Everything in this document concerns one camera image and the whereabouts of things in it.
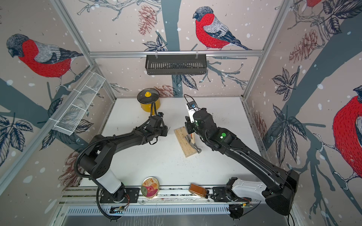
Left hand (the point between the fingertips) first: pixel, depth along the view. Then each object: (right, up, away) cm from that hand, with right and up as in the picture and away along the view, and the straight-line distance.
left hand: (169, 125), depth 93 cm
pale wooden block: (+12, -14, -6) cm, 20 cm away
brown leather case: (+17, -32, -21) cm, 42 cm away
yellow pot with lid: (-19, +20, +12) cm, 30 cm away
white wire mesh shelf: (-57, +4, -15) cm, 59 cm away
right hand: (+13, +8, -22) cm, 27 cm away
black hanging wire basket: (+4, +45, +13) cm, 47 cm away
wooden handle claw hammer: (+15, -7, -15) cm, 22 cm away
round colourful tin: (-8, -30, -20) cm, 37 cm away
